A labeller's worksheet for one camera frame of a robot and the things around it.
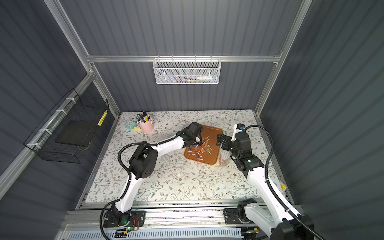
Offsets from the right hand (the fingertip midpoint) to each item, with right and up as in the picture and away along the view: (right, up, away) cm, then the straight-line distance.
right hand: (227, 136), depth 79 cm
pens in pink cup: (-54, +11, +22) cm, 59 cm away
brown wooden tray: (-6, -15, +15) cm, 22 cm away
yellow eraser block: (-61, +4, +32) cm, 69 cm away
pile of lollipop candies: (-15, -10, +19) cm, 27 cm away
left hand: (-21, +6, +18) cm, 28 cm away
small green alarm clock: (-66, +7, +32) cm, 74 cm away
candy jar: (-1, -12, +4) cm, 13 cm away
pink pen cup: (-52, +5, +26) cm, 58 cm away
